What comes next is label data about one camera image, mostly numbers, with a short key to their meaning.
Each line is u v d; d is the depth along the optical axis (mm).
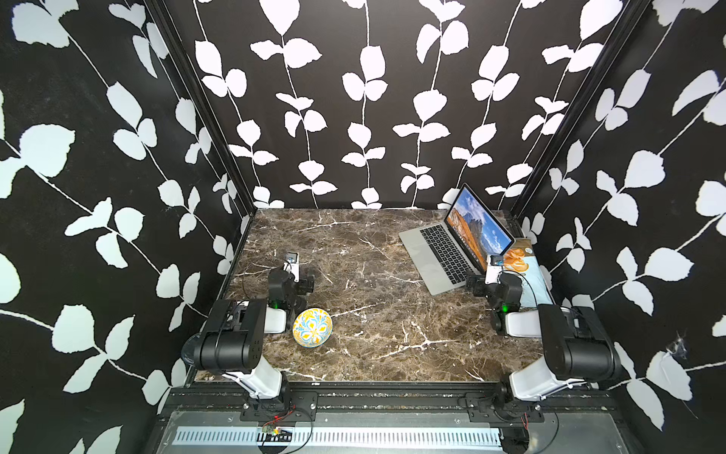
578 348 462
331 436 701
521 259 1011
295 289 833
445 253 1070
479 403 739
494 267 819
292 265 812
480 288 856
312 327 878
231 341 463
